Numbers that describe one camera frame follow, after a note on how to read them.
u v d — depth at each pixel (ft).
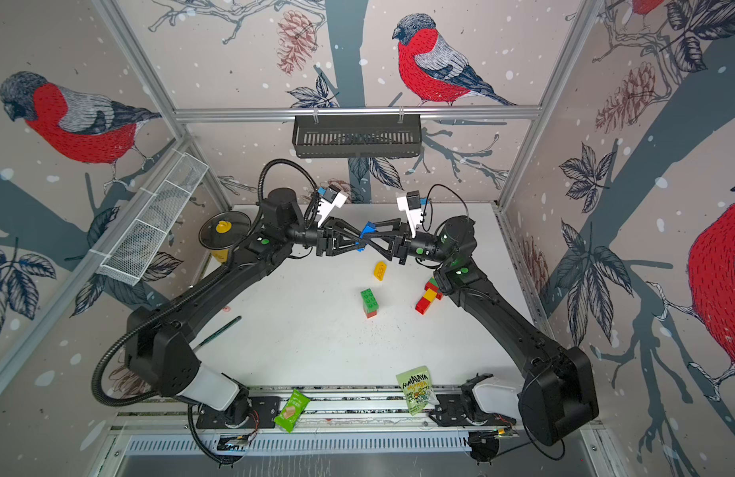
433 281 3.13
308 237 2.03
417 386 2.54
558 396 1.28
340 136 3.50
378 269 3.28
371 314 2.95
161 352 1.38
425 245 1.97
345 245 2.09
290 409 2.40
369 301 2.76
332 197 1.98
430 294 3.03
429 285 3.10
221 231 3.19
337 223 2.04
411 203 1.90
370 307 2.74
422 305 2.95
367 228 2.05
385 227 2.12
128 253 2.62
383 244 2.04
